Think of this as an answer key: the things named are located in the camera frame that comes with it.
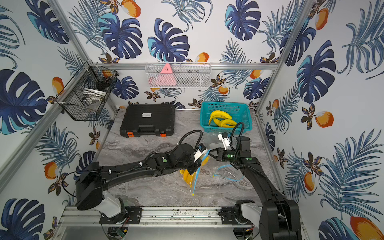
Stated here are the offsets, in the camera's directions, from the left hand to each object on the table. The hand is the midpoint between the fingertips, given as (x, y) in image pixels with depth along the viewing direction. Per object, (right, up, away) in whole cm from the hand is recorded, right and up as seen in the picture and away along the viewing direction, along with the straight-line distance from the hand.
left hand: (202, 158), depth 76 cm
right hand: (+4, +3, +3) cm, 6 cm away
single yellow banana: (+19, +20, +27) cm, 39 cm away
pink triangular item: (-20, +46, +14) cm, 52 cm away
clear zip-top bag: (+17, -10, +10) cm, 22 cm away
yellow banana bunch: (+15, +26, +32) cm, 44 cm away
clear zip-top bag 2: (-5, -16, +2) cm, 17 cm away
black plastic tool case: (-37, +21, +32) cm, 53 cm away
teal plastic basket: (+32, +27, +40) cm, 58 cm away
